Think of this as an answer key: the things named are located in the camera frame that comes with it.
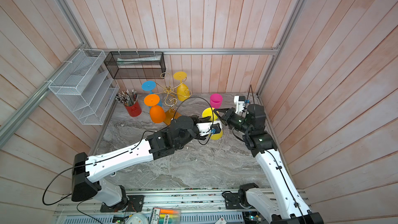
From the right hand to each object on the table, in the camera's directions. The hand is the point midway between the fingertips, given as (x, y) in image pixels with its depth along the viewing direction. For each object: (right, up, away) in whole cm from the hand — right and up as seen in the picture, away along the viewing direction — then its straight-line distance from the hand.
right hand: (212, 111), depth 67 cm
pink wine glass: (+6, +7, +34) cm, 35 cm away
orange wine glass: (-28, -1, +12) cm, 30 cm away
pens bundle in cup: (-50, +8, +28) cm, 58 cm away
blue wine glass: (-31, +13, +12) cm, 36 cm away
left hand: (-2, -3, -1) cm, 4 cm away
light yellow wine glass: (0, -1, 0) cm, 1 cm away
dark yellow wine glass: (-15, +11, +22) cm, 29 cm away
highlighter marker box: (-20, -48, +2) cm, 52 cm away
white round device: (-34, -48, +1) cm, 59 cm away
